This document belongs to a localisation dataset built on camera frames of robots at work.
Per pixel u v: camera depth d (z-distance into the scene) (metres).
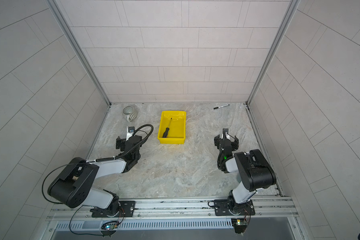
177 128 1.02
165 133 0.96
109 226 0.64
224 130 0.79
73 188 0.43
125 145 0.74
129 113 1.08
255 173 0.45
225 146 0.69
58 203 0.42
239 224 0.68
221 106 1.15
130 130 0.75
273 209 0.72
